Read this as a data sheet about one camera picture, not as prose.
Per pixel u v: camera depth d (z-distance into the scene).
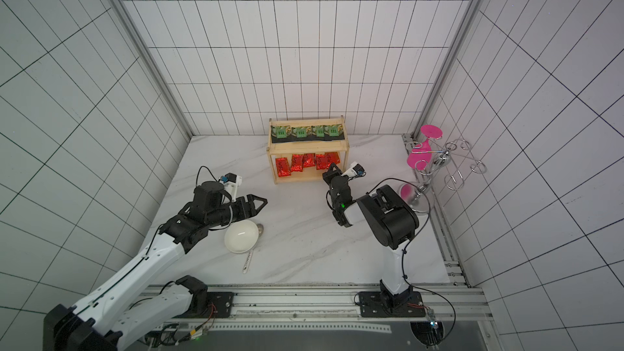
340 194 0.73
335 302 0.74
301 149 0.88
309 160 1.05
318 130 0.94
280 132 0.92
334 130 0.93
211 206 0.59
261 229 0.88
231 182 0.70
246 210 0.67
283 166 1.03
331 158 0.97
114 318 0.41
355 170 0.85
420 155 0.88
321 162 1.04
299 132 0.93
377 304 0.73
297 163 1.03
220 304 0.73
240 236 0.84
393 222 0.52
